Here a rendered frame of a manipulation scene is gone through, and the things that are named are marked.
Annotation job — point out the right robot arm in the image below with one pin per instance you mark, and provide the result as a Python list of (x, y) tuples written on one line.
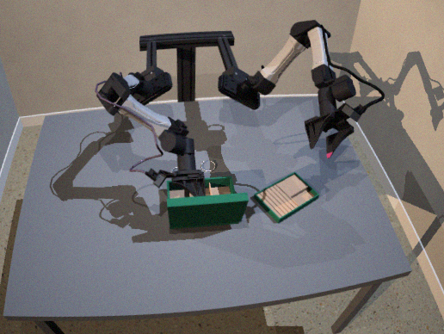
[(165, 128)]

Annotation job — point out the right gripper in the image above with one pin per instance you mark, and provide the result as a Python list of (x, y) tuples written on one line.
[(188, 177)]

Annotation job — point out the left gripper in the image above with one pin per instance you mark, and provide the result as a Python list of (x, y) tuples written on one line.
[(325, 122)]

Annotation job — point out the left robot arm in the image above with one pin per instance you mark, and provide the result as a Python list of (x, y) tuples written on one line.
[(311, 35)]

